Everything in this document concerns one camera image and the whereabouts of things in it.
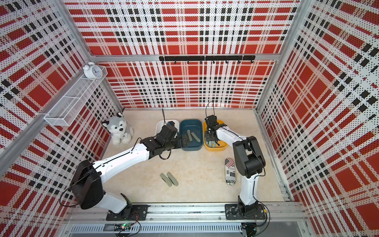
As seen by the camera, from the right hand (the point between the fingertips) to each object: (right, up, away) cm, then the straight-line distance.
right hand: (214, 135), depth 98 cm
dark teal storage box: (-13, +6, +9) cm, 17 cm away
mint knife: (-3, -6, 0) cm, 7 cm away
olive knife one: (-32, -23, -12) cm, 41 cm away
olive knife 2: (-12, -2, +5) cm, 13 cm away
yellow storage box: (+5, -7, -3) cm, 9 cm away
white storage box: (-38, +8, +7) cm, 40 cm away
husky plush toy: (-59, +3, -9) cm, 60 cm away
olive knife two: (-26, -25, -14) cm, 38 cm away
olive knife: (-17, -1, +6) cm, 18 cm away
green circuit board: (-46, -41, -28) cm, 68 cm away
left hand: (-19, -2, -14) cm, 24 cm away
